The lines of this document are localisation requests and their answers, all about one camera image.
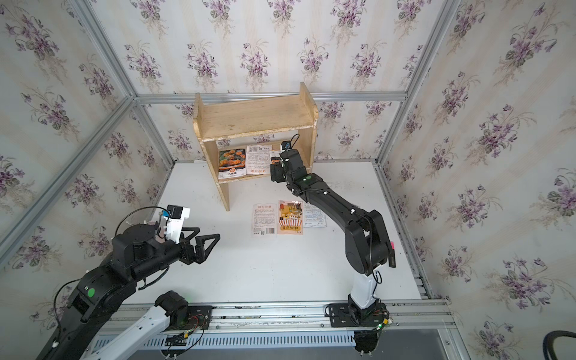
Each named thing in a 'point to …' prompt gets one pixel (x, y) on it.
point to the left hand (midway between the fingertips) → (212, 236)
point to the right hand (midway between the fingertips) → (283, 165)
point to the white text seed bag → (313, 217)
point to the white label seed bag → (258, 159)
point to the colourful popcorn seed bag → (290, 217)
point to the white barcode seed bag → (264, 220)
